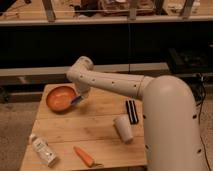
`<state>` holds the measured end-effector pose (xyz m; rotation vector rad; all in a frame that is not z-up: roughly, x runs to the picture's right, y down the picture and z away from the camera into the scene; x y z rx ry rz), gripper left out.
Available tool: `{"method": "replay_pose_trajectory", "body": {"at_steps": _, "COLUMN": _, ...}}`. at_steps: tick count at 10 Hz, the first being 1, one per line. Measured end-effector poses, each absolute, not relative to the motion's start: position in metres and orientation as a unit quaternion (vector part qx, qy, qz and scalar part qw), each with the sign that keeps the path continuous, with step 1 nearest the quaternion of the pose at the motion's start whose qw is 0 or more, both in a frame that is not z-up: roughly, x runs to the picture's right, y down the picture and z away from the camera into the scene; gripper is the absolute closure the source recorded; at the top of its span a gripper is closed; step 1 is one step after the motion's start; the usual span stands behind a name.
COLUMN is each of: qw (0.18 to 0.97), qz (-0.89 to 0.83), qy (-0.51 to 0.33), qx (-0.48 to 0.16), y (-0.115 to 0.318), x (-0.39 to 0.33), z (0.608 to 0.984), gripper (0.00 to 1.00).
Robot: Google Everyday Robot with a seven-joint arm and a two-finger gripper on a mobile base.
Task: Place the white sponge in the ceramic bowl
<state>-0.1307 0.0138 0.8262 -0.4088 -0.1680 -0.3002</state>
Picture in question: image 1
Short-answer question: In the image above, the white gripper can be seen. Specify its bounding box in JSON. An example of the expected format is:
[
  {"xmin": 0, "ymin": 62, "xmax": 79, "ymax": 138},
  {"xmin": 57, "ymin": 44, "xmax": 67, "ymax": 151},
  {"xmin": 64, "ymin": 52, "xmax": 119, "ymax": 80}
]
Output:
[{"xmin": 71, "ymin": 82, "xmax": 90, "ymax": 106}]

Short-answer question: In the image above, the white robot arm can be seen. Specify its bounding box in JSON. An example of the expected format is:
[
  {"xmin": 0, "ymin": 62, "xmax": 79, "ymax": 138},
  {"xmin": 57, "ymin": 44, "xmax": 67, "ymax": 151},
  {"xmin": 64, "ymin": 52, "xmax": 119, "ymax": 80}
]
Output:
[{"xmin": 66, "ymin": 56, "xmax": 210, "ymax": 171}]

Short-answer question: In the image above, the orange ceramic bowl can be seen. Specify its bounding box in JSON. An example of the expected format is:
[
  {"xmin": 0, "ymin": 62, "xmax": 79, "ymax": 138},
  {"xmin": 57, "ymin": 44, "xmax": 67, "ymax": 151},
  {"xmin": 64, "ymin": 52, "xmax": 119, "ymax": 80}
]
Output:
[{"xmin": 46, "ymin": 86, "xmax": 77, "ymax": 112}]

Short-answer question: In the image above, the white paper cup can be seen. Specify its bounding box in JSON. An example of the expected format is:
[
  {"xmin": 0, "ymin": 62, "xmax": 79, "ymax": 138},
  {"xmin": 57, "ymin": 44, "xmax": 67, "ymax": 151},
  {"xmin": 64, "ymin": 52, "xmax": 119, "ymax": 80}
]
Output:
[{"xmin": 114, "ymin": 115, "xmax": 133, "ymax": 143}]

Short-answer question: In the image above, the orange carrot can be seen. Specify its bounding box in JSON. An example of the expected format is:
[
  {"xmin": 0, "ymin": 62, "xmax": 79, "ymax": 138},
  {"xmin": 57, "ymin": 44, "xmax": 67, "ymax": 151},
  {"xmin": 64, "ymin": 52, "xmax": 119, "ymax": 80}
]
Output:
[{"xmin": 73, "ymin": 146, "xmax": 100, "ymax": 168}]

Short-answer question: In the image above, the black cable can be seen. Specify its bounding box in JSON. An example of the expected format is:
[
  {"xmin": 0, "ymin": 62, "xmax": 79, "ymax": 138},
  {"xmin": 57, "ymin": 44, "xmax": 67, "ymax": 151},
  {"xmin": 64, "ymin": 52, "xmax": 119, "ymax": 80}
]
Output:
[{"xmin": 195, "ymin": 74, "xmax": 213, "ymax": 171}]

